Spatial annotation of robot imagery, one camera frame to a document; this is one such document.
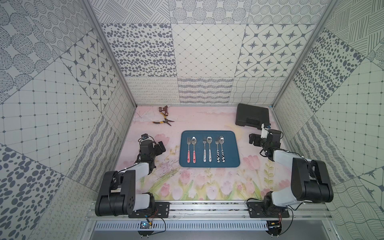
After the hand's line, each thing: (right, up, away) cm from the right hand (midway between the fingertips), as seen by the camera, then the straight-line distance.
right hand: (257, 137), depth 95 cm
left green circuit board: (-64, -40, -24) cm, 79 cm away
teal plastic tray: (-31, -7, 0) cm, 32 cm away
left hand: (-66, -3, -3) cm, 66 cm away
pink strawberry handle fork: (-44, -11, -4) cm, 46 cm away
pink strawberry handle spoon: (-41, -3, +3) cm, 41 cm away
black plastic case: (+1, +14, +12) cm, 18 cm away
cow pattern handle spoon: (-23, -3, +3) cm, 23 cm away
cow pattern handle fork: (-26, -12, -5) cm, 29 cm away
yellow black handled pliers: (-63, +11, +16) cm, 65 cm away
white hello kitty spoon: (-31, -2, +3) cm, 31 cm away
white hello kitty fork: (-34, -12, -5) cm, 37 cm away
